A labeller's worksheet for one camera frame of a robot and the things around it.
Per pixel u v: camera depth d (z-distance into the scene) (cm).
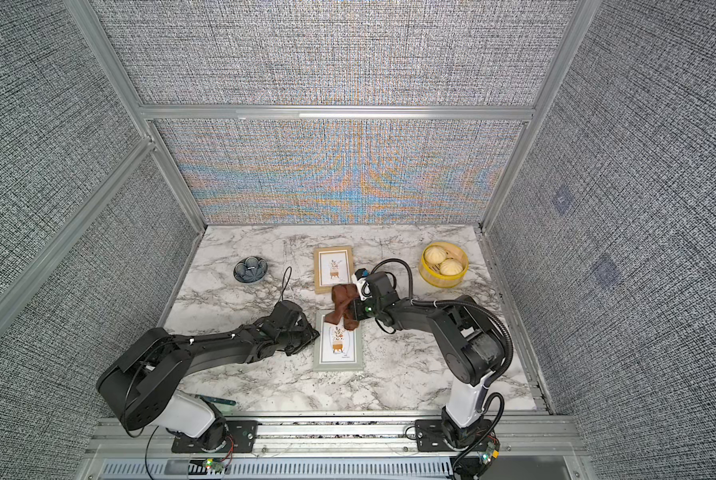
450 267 100
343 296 92
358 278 87
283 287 103
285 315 70
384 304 75
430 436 73
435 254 103
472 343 49
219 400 79
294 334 78
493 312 47
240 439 73
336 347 88
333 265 106
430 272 100
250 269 103
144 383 44
